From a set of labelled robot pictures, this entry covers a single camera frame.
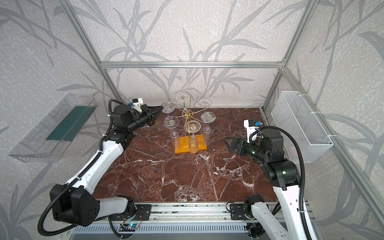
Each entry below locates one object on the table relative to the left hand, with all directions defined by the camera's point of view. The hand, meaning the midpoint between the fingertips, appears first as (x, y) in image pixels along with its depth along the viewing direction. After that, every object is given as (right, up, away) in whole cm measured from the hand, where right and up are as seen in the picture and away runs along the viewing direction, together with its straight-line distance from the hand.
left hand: (165, 103), depth 70 cm
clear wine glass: (+1, -2, +4) cm, 4 cm away
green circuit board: (-18, -61, +2) cm, 63 cm away
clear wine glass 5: (+19, +1, +9) cm, 21 cm away
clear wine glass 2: (+4, -9, -2) cm, 10 cm away
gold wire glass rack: (+11, -5, +5) cm, 13 cm away
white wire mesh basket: (+60, -5, -1) cm, 60 cm away
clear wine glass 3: (+20, -7, +1) cm, 21 cm away
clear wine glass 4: (+7, +4, +9) cm, 12 cm away
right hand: (+30, -14, -6) cm, 34 cm away
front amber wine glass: (+14, -11, -2) cm, 18 cm away
